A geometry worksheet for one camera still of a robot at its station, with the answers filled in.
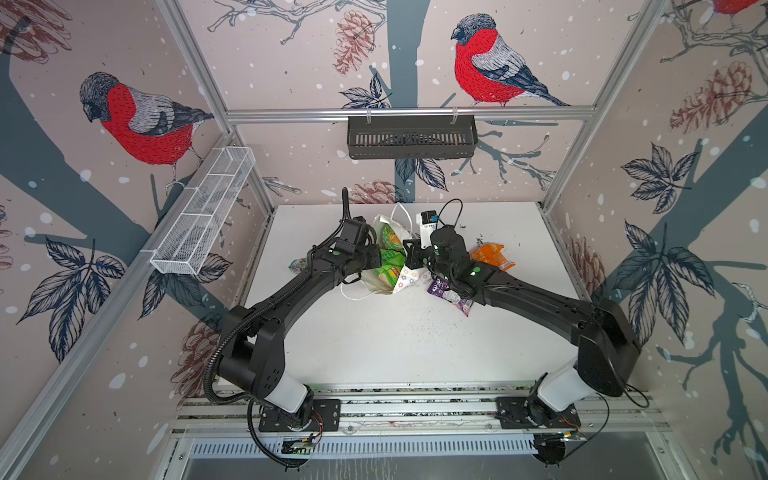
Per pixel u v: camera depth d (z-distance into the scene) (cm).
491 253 100
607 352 43
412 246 76
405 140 106
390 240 92
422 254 71
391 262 85
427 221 70
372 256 78
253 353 43
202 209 79
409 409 75
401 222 78
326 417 73
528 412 66
